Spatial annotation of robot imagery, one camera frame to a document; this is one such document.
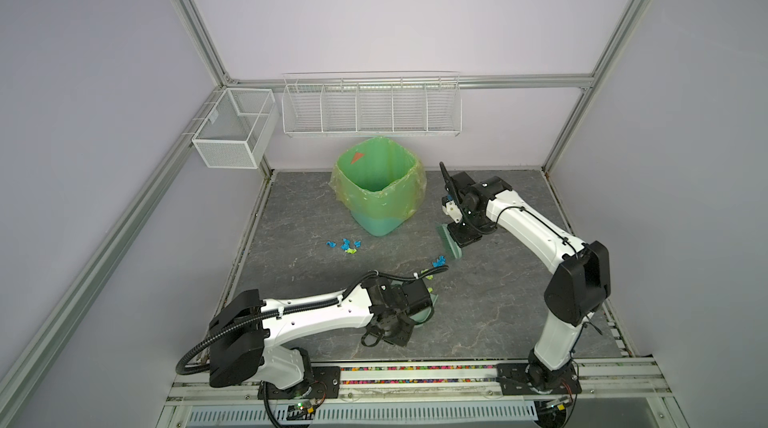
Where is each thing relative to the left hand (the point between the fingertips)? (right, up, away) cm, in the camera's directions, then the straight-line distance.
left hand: (395, 343), depth 73 cm
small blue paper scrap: (+14, +16, +21) cm, 29 cm away
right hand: (+20, +24, +12) cm, 33 cm away
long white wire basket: (+9, +70, +31) cm, 77 cm away
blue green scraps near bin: (-17, +20, +26) cm, 37 cm away
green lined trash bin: (-4, +40, +9) cm, 41 cm away
